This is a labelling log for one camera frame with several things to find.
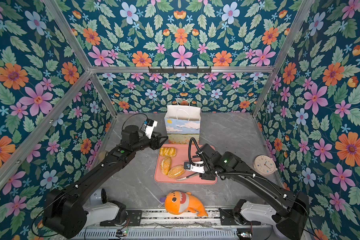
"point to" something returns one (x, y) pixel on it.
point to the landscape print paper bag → (183, 124)
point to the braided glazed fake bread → (167, 152)
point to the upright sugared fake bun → (165, 164)
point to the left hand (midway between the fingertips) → (165, 132)
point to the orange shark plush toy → (176, 202)
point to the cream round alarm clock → (264, 165)
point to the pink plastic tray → (189, 177)
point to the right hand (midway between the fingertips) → (202, 166)
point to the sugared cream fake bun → (176, 171)
